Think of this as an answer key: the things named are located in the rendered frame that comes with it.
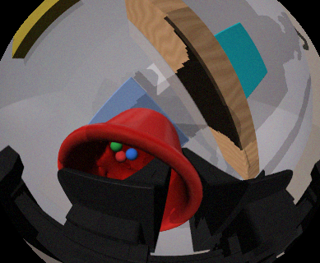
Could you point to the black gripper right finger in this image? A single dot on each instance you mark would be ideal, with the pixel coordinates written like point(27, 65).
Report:
point(224, 197)

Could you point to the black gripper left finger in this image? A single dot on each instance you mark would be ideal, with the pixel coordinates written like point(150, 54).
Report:
point(141, 197)

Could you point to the blue marble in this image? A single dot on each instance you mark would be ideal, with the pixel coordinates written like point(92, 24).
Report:
point(131, 154)

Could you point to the green marble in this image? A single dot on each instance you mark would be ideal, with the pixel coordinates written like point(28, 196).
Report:
point(115, 147)

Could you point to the red marble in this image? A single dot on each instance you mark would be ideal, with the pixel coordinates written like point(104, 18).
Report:
point(121, 156)

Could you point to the red cup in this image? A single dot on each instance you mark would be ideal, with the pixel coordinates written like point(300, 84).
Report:
point(88, 149)

